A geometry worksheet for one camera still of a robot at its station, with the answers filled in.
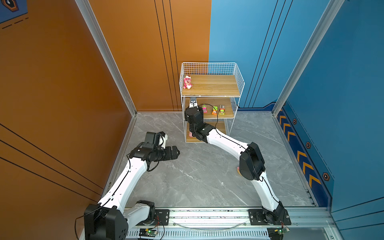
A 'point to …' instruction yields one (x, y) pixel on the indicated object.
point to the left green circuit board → (148, 232)
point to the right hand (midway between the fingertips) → (191, 105)
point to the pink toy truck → (204, 108)
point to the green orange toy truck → (213, 111)
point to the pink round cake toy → (238, 170)
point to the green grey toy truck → (222, 110)
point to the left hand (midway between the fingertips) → (172, 151)
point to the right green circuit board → (280, 231)
